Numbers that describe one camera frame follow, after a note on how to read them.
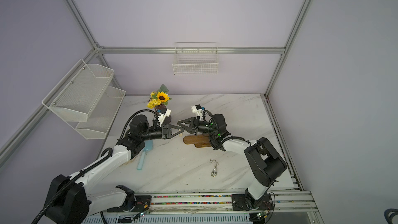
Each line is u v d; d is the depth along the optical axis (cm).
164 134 65
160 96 88
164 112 69
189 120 72
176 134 69
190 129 69
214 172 82
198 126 68
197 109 75
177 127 70
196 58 95
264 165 46
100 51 93
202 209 73
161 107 90
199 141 86
